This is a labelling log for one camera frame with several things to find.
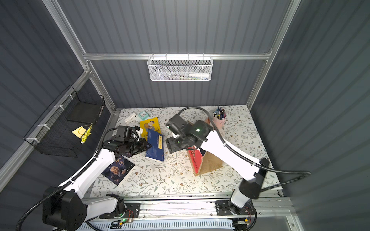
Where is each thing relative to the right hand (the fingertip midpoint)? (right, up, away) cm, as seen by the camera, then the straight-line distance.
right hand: (174, 145), depth 68 cm
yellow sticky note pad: (-50, +6, +6) cm, 50 cm away
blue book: (-13, -3, +18) cm, 23 cm away
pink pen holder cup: (+28, +13, +31) cm, 44 cm away
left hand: (-14, -3, +12) cm, 18 cm away
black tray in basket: (-51, +16, +11) cm, 54 cm away
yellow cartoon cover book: (-20, +10, +41) cm, 46 cm away
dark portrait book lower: (-35, -18, +17) cm, 43 cm away
